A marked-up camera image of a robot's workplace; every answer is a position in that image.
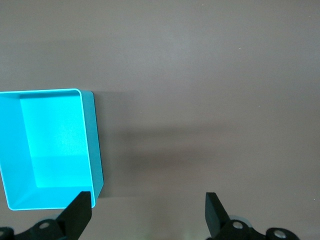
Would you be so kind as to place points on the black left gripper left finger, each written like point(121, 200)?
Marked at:
point(75, 215)

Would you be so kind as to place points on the brown table cover sheet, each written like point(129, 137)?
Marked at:
point(200, 75)

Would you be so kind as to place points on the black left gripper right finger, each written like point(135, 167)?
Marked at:
point(216, 215)

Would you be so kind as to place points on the cyan plastic bin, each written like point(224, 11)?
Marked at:
point(57, 140)

